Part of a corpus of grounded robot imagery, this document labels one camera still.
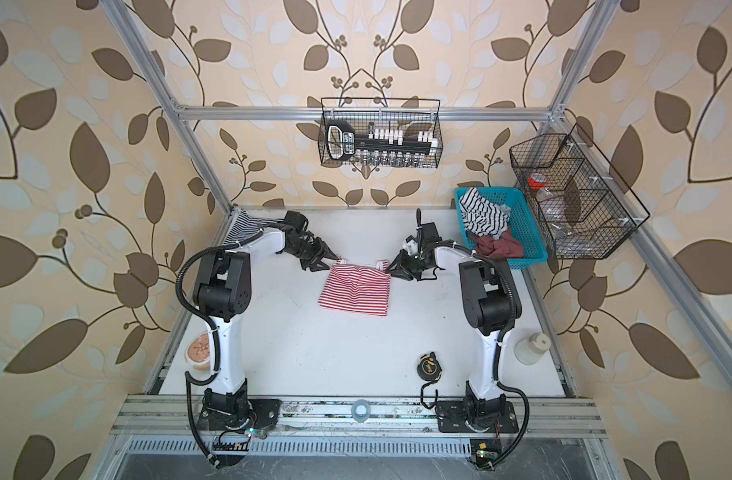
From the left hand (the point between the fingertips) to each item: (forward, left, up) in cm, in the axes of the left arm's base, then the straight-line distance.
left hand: (336, 257), depth 98 cm
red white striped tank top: (-9, -7, -4) cm, 12 cm away
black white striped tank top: (+21, -52, -1) cm, 56 cm away
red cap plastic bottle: (+8, -57, +27) cm, 64 cm away
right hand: (-4, -18, -2) cm, 18 cm away
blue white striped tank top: (+19, +39, -6) cm, 44 cm away
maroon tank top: (+7, -57, -1) cm, 58 cm away
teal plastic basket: (+17, -66, 0) cm, 68 cm away
